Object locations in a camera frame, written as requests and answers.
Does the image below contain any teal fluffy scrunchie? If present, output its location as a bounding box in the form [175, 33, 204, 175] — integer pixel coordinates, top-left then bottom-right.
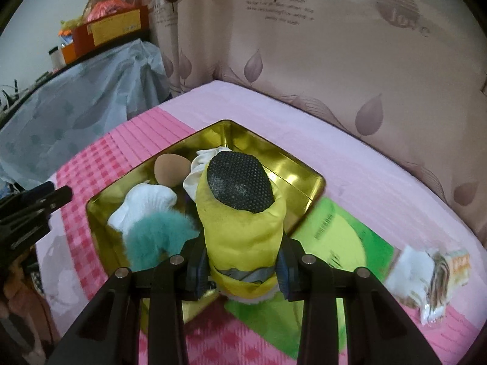
[123, 210, 199, 272]

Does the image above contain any white knitted glove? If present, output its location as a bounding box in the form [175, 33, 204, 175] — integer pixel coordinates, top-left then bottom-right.
[107, 183, 177, 236]

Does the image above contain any beige egg shaped sponge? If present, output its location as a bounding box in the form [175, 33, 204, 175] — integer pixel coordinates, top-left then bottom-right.
[154, 153, 191, 188]

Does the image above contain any yellow slipper sock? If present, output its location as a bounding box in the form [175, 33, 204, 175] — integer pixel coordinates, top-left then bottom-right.
[196, 151, 286, 303]

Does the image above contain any cream plush toy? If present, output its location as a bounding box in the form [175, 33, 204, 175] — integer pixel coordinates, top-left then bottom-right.
[182, 147, 230, 201]

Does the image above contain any orange polka dot towel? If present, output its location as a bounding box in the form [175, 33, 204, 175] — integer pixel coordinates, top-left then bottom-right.
[443, 249, 471, 287]

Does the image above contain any white packet in clear bag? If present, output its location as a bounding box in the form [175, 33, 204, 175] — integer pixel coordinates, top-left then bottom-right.
[385, 245, 447, 325]

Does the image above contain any green tissue box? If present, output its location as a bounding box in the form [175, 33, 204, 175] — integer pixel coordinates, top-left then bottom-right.
[225, 198, 394, 359]

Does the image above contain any grey blue plastic cover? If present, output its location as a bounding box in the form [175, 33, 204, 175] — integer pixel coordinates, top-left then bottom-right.
[1, 40, 170, 189]

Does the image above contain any white cup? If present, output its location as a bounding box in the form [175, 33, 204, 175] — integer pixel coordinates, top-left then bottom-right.
[49, 46, 65, 71]

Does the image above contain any gold metal tin box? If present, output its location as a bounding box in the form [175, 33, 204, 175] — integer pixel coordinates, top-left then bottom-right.
[86, 120, 325, 320]

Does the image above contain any orange cardboard box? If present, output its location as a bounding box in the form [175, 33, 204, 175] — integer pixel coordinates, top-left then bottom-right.
[59, 0, 149, 64]

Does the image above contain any beige leaf print curtain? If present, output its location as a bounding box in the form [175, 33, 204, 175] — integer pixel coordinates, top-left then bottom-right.
[124, 0, 486, 240]

